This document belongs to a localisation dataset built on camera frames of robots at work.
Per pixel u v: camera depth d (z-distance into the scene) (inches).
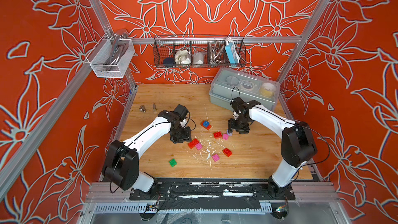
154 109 41.8
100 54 31.3
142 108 40.9
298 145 18.4
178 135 27.6
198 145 34.4
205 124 37.3
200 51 38.0
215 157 32.5
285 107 43.6
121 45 34.6
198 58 36.4
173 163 32.0
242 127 30.0
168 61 38.4
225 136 35.4
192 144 34.5
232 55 34.5
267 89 37.2
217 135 35.8
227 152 32.9
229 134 35.1
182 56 36.2
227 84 36.7
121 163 16.8
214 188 29.4
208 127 37.3
